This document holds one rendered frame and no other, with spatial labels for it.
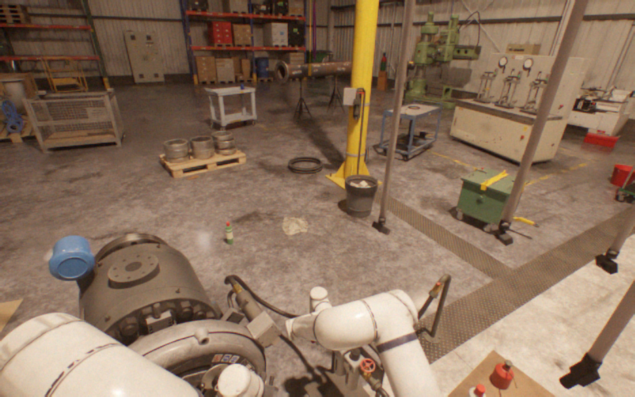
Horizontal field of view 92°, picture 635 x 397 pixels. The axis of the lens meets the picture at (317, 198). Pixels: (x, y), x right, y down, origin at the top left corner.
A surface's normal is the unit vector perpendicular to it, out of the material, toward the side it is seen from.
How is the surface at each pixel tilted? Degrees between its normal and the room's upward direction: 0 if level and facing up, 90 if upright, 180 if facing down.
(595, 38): 90
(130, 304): 10
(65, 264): 90
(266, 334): 90
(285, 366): 0
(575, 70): 90
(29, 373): 39
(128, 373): 29
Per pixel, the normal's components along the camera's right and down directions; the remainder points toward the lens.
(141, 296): 0.00, -0.88
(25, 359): -0.05, -0.76
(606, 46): -0.87, 0.21
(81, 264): 0.58, 0.38
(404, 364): -0.24, -0.42
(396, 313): 0.21, -0.55
